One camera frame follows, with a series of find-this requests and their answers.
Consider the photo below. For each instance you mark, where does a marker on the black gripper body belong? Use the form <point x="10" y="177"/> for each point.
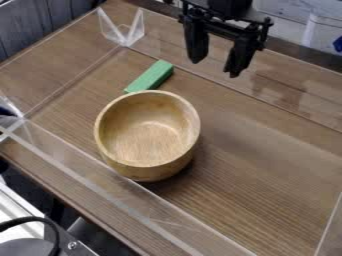
<point x="229" y="17"/>

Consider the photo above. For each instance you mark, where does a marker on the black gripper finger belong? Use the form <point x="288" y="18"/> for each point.
<point x="246" y="45"/>
<point x="197" y="38"/>

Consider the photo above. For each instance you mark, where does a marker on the green rectangular block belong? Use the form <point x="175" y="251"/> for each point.
<point x="151" y="78"/>

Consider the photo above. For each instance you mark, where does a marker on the brown wooden bowl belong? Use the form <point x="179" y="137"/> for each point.
<point x="146" y="133"/>

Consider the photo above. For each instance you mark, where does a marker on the white container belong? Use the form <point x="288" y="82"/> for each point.
<point x="324" y="34"/>

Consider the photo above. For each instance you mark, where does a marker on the clear acrylic tray wall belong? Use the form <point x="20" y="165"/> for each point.
<point x="261" y="192"/>

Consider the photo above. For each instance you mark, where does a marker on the grey metal bracket with screw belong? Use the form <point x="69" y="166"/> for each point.
<point x="71" y="247"/>

